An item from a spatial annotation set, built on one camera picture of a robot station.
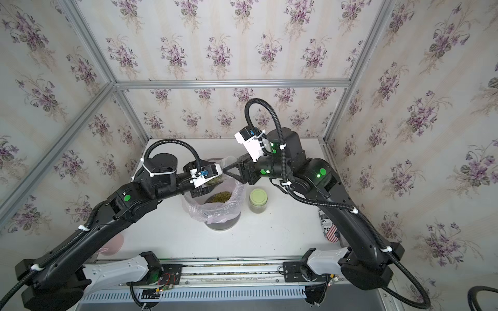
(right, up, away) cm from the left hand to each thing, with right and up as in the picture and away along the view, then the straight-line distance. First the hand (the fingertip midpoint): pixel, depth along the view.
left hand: (217, 168), depth 63 cm
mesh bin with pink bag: (+1, -13, 0) cm, 13 cm away
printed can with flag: (+46, -29, +19) cm, 57 cm away
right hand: (+7, +1, -7) cm, 10 cm away
